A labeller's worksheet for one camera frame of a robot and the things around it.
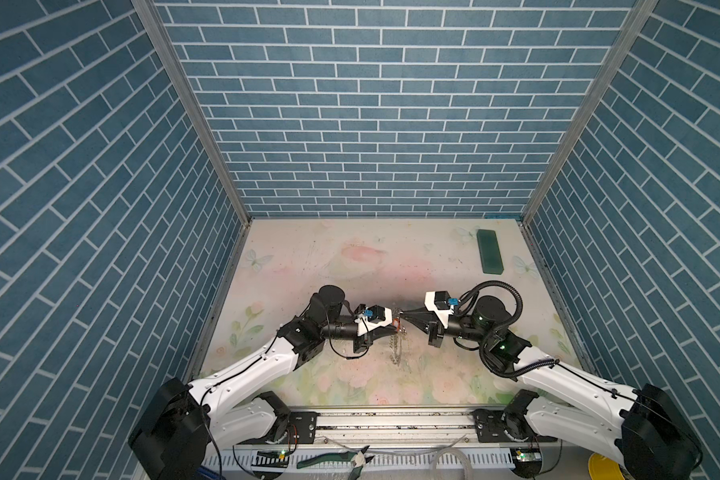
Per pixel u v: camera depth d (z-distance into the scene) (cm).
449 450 71
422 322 65
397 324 71
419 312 66
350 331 65
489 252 111
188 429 39
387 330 62
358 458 69
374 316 60
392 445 72
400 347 84
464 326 62
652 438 40
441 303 59
